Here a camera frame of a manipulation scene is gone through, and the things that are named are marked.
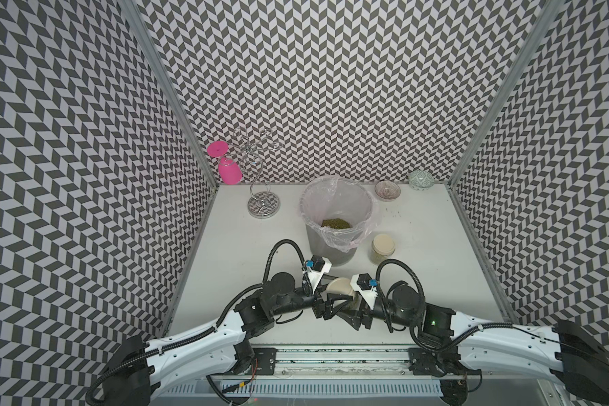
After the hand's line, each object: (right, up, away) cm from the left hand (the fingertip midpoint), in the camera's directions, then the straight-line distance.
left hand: (342, 291), depth 68 cm
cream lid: (-1, +2, 0) cm, 2 cm away
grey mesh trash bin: (-1, +12, +6) cm, 13 cm away
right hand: (-1, -4, +2) cm, 4 cm away
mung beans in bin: (0, +16, +28) cm, 33 cm away
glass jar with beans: (+14, +5, +19) cm, 24 cm away
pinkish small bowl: (+25, +30, +44) cm, 58 cm away
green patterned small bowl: (+41, +35, +48) cm, 72 cm away
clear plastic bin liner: (0, +26, +17) cm, 31 cm away
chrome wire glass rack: (-28, +24, +29) cm, 47 cm away
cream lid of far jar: (+17, +10, +21) cm, 28 cm away
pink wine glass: (-41, +37, +28) cm, 62 cm away
